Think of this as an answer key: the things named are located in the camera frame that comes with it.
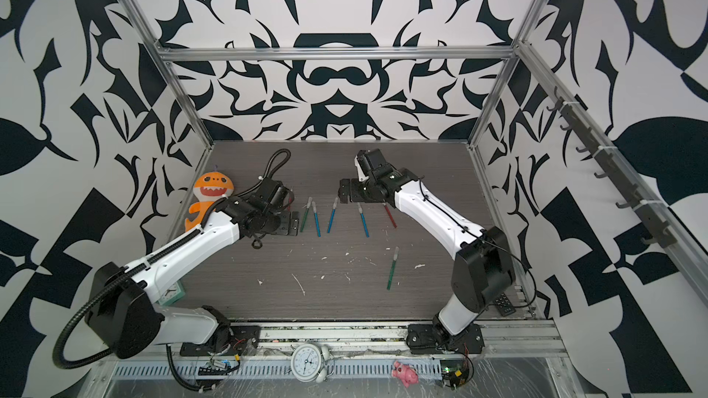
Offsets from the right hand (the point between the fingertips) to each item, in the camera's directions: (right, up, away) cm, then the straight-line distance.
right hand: (351, 187), depth 84 cm
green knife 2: (+14, -23, +4) cm, 27 cm away
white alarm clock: (-10, -42, -17) cm, 46 cm away
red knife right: (+14, -11, +14) cm, 22 cm away
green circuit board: (+26, -46, -13) cm, 55 cm away
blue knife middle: (-7, -11, +15) cm, 20 cm away
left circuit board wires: (-34, -46, -12) cm, 58 cm away
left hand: (-21, -9, -1) cm, 23 cm away
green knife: (-16, -8, +15) cm, 23 cm away
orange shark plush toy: (-48, -1, +10) cm, 49 cm away
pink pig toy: (+14, -44, -17) cm, 49 cm away
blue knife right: (+4, -12, +14) cm, 19 cm away
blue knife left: (-12, -11, +13) cm, 21 cm away
